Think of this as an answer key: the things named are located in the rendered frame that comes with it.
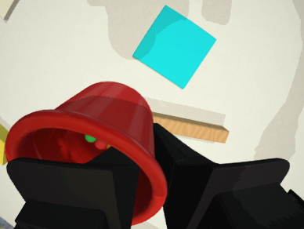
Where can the red cup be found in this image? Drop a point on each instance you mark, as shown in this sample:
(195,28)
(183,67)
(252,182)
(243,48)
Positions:
(109,111)

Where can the red marble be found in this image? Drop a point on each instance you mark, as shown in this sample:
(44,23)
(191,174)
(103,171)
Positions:
(99,144)

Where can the yellow rectangular block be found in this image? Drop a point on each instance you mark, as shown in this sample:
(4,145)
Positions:
(3,135)

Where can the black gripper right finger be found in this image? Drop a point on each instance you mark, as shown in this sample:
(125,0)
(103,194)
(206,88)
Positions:
(193,180)

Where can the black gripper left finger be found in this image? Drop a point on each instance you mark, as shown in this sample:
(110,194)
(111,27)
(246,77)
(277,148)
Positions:
(107,182)

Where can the tan wooden plank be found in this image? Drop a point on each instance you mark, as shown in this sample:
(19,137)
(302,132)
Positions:
(192,128)

